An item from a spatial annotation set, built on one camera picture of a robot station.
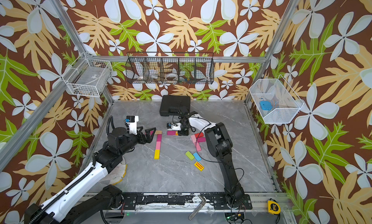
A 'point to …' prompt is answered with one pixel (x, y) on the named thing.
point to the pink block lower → (198, 147)
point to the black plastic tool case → (175, 101)
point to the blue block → (197, 156)
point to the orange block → (176, 133)
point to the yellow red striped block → (199, 166)
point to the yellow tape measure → (273, 208)
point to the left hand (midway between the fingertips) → (149, 126)
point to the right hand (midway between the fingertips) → (180, 130)
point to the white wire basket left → (87, 76)
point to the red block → (201, 135)
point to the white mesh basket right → (275, 101)
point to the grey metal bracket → (197, 210)
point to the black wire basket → (170, 68)
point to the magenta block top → (171, 133)
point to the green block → (189, 155)
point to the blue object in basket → (266, 105)
